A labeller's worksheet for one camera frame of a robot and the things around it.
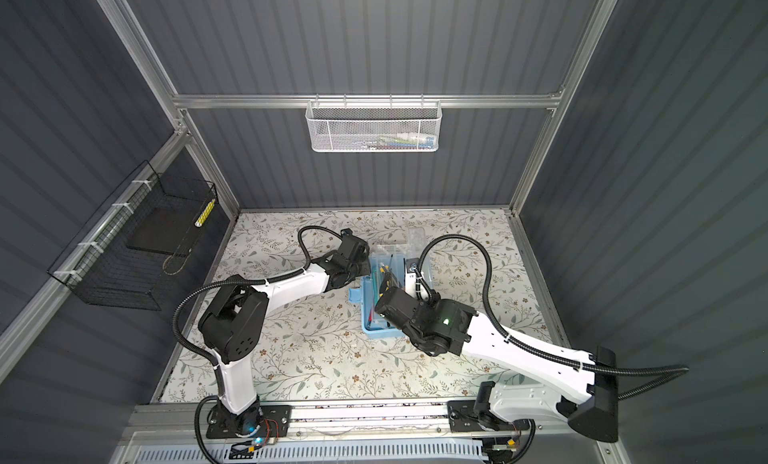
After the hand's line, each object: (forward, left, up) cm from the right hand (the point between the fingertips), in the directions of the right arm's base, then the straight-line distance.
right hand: (412, 298), depth 73 cm
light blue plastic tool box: (+11, +7, -8) cm, 16 cm away
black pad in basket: (+15, +65, +9) cm, 67 cm away
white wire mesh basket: (+69, +14, +7) cm, 70 cm away
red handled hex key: (+4, +12, -17) cm, 22 cm away
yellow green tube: (+23, +57, +9) cm, 62 cm away
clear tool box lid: (+20, -2, -2) cm, 20 cm away
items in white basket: (+48, +2, +13) cm, 50 cm away
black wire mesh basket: (+8, +69, +10) cm, 70 cm away
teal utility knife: (+8, +10, -8) cm, 15 cm away
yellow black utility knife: (+12, +6, -8) cm, 15 cm away
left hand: (+20, +14, -12) cm, 27 cm away
